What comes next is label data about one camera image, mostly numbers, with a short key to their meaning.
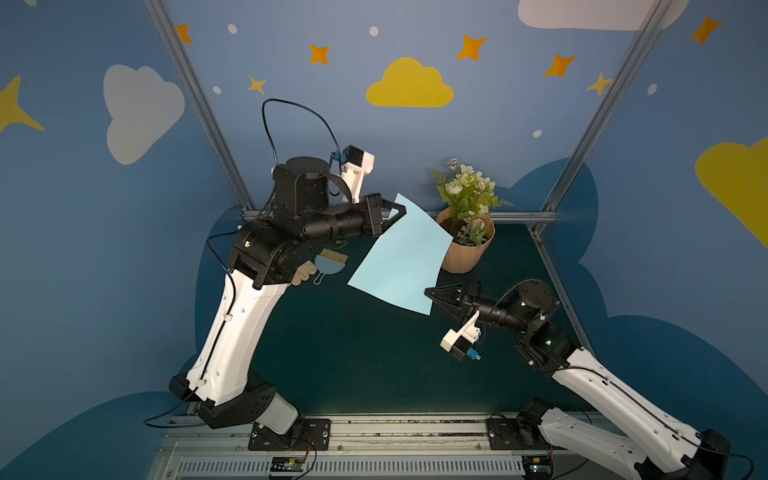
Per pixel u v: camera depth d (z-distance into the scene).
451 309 0.56
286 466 0.72
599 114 0.88
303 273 1.07
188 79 0.79
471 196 0.90
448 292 0.59
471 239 0.95
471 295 0.54
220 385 0.37
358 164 0.46
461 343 0.52
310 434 0.74
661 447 0.40
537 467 0.73
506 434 0.73
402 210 0.53
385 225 0.49
